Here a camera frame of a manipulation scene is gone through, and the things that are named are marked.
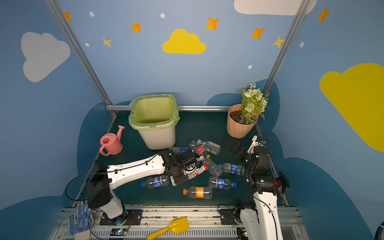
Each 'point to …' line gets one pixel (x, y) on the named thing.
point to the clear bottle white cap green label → (212, 147)
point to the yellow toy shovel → (177, 225)
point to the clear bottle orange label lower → (194, 192)
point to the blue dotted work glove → (81, 230)
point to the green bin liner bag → (153, 111)
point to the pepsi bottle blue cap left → (156, 182)
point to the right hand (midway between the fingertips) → (241, 144)
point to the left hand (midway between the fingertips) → (185, 176)
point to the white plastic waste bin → (161, 139)
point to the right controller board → (242, 233)
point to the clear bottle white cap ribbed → (213, 168)
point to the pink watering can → (112, 142)
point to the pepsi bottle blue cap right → (223, 183)
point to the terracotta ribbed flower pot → (234, 129)
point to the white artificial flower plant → (253, 102)
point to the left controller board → (118, 232)
